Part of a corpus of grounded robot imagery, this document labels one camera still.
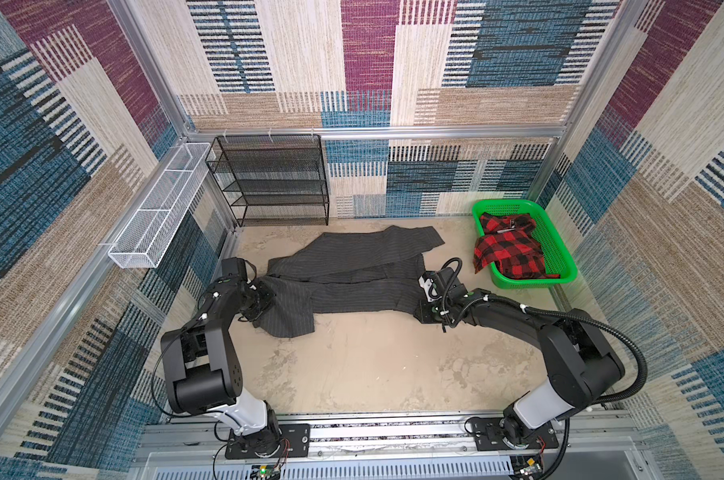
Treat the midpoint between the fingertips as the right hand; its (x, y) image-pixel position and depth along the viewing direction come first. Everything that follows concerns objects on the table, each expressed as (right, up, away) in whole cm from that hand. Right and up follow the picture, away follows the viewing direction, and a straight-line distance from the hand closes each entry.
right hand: (418, 317), depth 91 cm
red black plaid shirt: (+31, +23, +9) cm, 39 cm away
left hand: (-44, +6, +1) cm, 44 cm away
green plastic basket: (+48, +18, +10) cm, 52 cm away
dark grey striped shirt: (-15, +13, +15) cm, 25 cm away
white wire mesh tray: (-67, +23, -19) cm, 73 cm away
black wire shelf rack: (-50, +46, +20) cm, 71 cm away
